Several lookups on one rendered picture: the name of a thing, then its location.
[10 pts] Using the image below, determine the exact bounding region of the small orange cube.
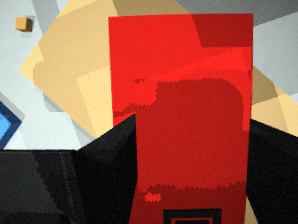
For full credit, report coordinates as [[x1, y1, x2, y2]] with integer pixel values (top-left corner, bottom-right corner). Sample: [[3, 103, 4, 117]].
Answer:
[[15, 17, 33, 33]]

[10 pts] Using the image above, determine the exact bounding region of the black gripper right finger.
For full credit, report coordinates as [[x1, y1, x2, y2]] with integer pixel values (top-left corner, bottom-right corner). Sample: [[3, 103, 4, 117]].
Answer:
[[246, 118, 298, 224]]

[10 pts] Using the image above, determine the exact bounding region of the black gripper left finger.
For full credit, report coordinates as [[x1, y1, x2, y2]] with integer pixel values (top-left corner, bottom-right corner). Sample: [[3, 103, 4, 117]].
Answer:
[[0, 114, 138, 224]]

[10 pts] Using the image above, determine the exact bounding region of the red rectangular block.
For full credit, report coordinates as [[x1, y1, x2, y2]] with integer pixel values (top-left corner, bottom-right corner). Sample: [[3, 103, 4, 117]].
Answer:
[[108, 13, 254, 224]]

